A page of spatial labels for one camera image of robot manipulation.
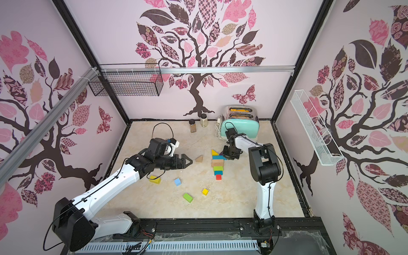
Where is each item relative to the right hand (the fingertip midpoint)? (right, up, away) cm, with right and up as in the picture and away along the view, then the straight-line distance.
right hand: (227, 158), depth 99 cm
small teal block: (-6, -8, -6) cm, 12 cm away
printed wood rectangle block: (-7, -3, -3) cm, 8 cm away
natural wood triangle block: (-17, 0, -1) cm, 17 cm away
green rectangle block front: (-23, -19, -16) cm, 34 cm away
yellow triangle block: (-9, +3, +1) cm, 9 cm away
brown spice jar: (-23, +21, +11) cm, 33 cm away
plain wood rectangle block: (-6, -2, -1) cm, 6 cm away
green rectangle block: (-6, -6, -4) cm, 9 cm away
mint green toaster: (+11, +26, 0) cm, 28 cm away
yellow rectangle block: (-34, -4, -35) cm, 49 cm away
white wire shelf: (+44, +18, -18) cm, 50 cm away
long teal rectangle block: (-5, +1, +1) cm, 6 cm away
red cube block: (-6, -10, -8) cm, 14 cm away
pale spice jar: (-15, +24, +12) cm, 31 cm away
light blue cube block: (-30, -12, -11) cm, 34 cm away
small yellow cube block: (-14, -16, -15) cm, 26 cm away
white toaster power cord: (-5, +20, +6) cm, 22 cm away
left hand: (-24, 0, -22) cm, 32 cm away
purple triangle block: (-3, +3, +1) cm, 4 cm away
